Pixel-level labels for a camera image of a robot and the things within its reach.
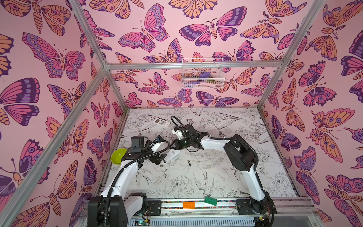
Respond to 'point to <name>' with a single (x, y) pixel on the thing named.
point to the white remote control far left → (161, 122)
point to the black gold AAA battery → (189, 162)
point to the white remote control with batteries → (171, 154)
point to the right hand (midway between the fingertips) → (169, 145)
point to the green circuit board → (142, 223)
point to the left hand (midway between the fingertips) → (159, 147)
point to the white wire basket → (203, 73)
